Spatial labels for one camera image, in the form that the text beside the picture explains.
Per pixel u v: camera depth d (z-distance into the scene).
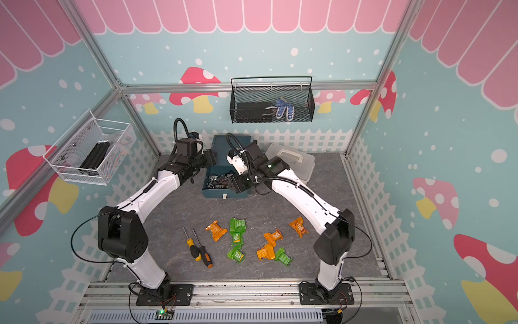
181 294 0.74
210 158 0.80
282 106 0.89
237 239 0.87
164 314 0.73
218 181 0.87
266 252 0.83
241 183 0.67
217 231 0.89
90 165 0.67
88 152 0.73
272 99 0.94
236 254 0.82
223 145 0.94
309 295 0.73
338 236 0.44
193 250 0.83
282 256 0.81
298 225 0.91
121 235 0.46
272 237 0.87
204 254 0.82
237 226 0.91
